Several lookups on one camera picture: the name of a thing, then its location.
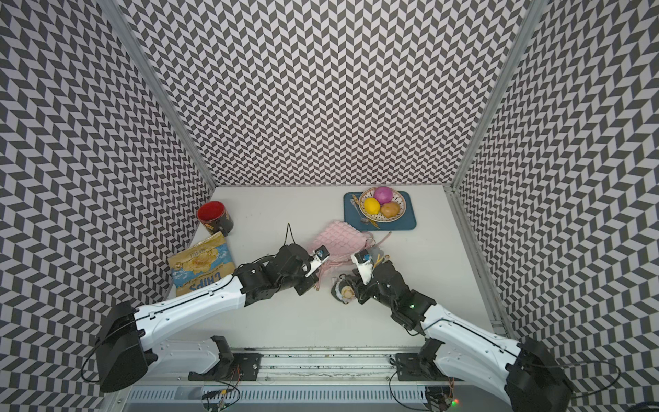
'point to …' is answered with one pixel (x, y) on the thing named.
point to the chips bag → (207, 262)
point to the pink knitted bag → (340, 239)
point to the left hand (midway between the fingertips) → (312, 270)
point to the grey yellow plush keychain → (342, 289)
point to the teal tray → (405, 221)
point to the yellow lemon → (371, 205)
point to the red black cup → (215, 217)
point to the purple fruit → (383, 195)
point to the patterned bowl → (398, 198)
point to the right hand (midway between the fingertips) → (351, 279)
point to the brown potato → (389, 209)
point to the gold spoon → (371, 221)
